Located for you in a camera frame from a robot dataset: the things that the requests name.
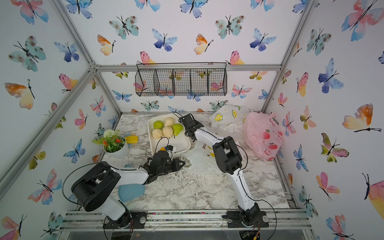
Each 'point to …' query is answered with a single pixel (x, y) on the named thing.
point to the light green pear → (158, 124)
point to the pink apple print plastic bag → (263, 135)
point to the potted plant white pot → (114, 145)
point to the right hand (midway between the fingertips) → (199, 122)
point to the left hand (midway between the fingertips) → (187, 162)
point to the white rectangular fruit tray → (179, 144)
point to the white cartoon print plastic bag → (203, 159)
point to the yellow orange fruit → (162, 149)
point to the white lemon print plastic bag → (228, 120)
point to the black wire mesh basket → (184, 82)
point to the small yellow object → (132, 139)
